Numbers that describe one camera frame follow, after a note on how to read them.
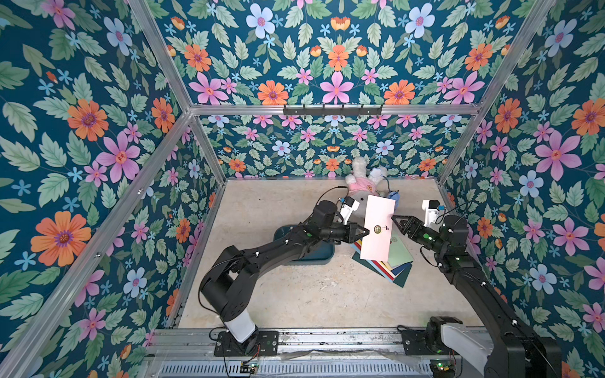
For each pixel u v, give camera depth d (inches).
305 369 27.7
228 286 17.8
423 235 27.2
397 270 34.8
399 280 34.8
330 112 36.5
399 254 36.7
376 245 30.5
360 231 29.7
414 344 29.2
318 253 36.9
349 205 28.8
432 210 28.3
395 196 40.0
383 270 34.9
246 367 28.2
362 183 42.3
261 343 28.9
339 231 27.2
